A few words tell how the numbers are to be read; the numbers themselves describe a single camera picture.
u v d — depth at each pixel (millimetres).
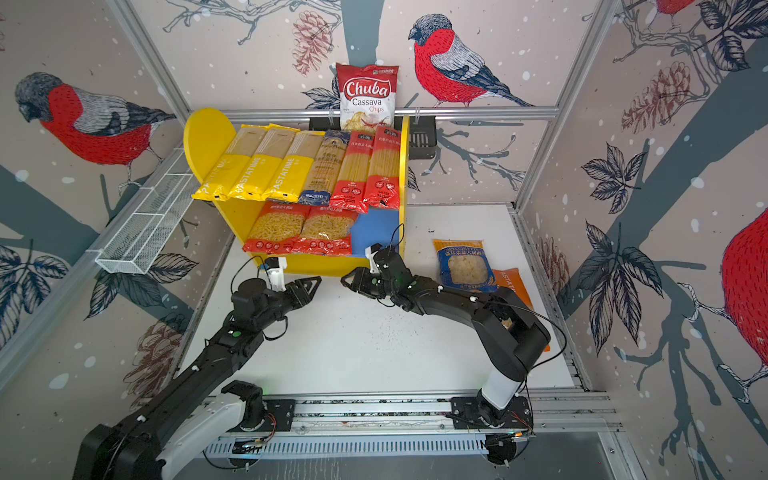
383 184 648
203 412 569
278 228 916
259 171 709
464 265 974
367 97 849
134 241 716
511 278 954
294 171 713
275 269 726
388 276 672
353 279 776
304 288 730
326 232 890
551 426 731
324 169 712
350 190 657
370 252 814
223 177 702
